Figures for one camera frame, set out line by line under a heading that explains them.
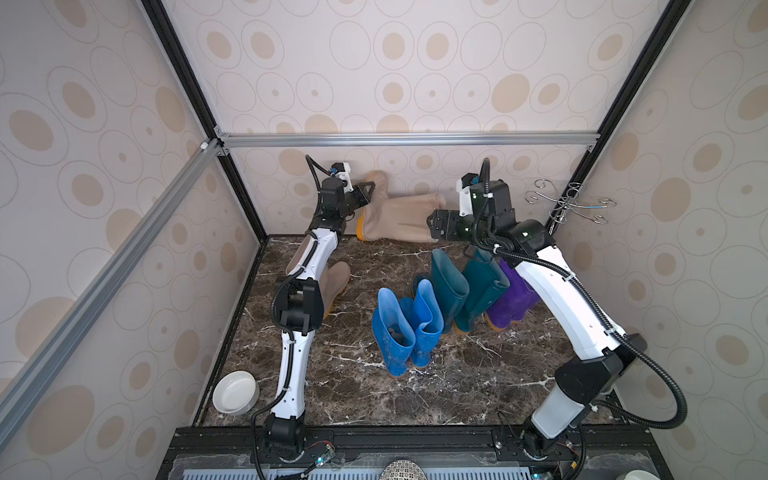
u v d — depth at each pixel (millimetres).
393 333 812
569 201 853
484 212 538
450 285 729
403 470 686
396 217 894
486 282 756
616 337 427
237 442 760
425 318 695
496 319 927
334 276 1025
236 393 812
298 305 649
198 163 809
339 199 790
